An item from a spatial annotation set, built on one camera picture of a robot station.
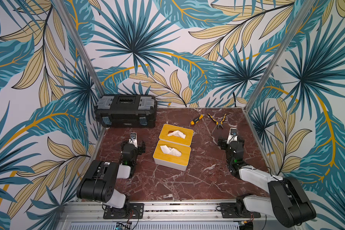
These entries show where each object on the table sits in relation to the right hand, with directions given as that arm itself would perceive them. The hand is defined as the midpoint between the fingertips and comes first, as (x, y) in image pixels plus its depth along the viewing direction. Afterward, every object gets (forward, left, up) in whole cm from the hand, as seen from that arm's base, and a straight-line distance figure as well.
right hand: (231, 135), depth 87 cm
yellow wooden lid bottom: (-2, +38, -5) cm, 38 cm away
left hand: (+2, +60, -7) cm, 60 cm away
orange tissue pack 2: (-9, +36, 0) cm, 38 cm away
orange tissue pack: (+3, +33, 0) cm, 33 cm away
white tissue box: (+2, +33, -2) cm, 33 cm away
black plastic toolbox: (+19, +65, +3) cm, 68 cm away
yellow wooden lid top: (+5, +25, -4) cm, 26 cm away
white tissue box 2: (-12, +34, -5) cm, 36 cm away
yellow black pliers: (+21, +1, -13) cm, 25 cm away
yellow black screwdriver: (+22, +17, -12) cm, 30 cm away
